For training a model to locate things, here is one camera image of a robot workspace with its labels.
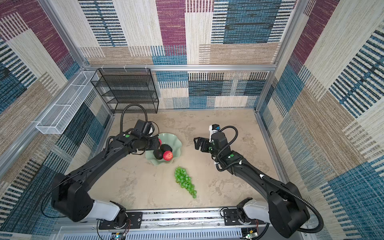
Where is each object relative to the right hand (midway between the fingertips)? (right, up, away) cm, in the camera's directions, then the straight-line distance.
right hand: (201, 142), depth 83 cm
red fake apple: (-19, -8, +4) cm, 21 cm away
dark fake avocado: (-25, -8, +6) cm, 27 cm away
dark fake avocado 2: (-22, -5, +11) cm, 25 cm away
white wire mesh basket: (-68, +12, -12) cm, 70 cm away
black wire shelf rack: (-55, +36, +25) cm, 70 cm away
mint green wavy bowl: (-19, 0, +16) cm, 25 cm away
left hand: (-24, 0, 0) cm, 24 cm away
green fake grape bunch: (-9, -21, 0) cm, 23 cm away
